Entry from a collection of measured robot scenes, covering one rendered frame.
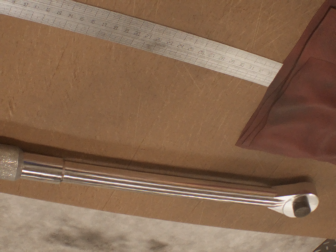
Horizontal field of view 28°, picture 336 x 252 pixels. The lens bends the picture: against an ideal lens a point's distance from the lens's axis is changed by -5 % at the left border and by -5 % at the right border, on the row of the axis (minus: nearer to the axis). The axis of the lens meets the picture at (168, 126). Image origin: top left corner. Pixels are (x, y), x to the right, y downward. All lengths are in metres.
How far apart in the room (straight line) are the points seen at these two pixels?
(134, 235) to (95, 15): 1.13
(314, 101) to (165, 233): 1.05
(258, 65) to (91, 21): 0.16
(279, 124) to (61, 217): 0.98
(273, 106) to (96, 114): 0.16
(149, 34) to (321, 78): 0.16
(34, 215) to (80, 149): 0.90
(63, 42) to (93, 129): 0.11
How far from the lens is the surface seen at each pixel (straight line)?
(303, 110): 0.67
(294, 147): 0.70
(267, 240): 1.77
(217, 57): 0.61
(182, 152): 0.70
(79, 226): 1.61
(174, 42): 0.60
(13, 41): 0.59
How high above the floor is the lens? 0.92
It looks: 42 degrees down
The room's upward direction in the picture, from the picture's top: 171 degrees clockwise
